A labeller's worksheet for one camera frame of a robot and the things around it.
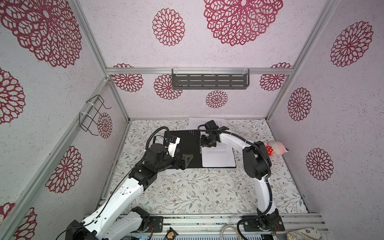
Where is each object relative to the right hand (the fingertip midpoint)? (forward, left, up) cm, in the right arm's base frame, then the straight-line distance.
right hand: (201, 141), depth 100 cm
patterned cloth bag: (-49, -49, -4) cm, 69 cm away
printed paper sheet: (-8, -13, -4) cm, 16 cm away
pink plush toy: (-4, -47, 0) cm, 47 cm away
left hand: (-21, +9, +16) cm, 28 cm away
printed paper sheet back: (+23, +6, -6) cm, 24 cm away
